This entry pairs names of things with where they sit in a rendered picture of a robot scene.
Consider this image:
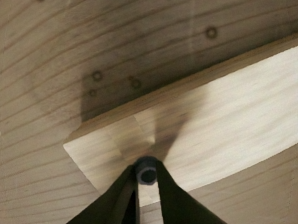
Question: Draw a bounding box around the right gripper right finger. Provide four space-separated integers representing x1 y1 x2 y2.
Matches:
156 160 228 224

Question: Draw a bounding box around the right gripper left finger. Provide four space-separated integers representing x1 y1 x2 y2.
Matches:
66 164 140 224

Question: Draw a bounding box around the pale wooden slat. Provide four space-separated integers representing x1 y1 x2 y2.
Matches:
62 37 298 195

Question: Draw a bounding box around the light wooden bar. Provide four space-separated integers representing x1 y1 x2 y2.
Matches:
78 32 298 129

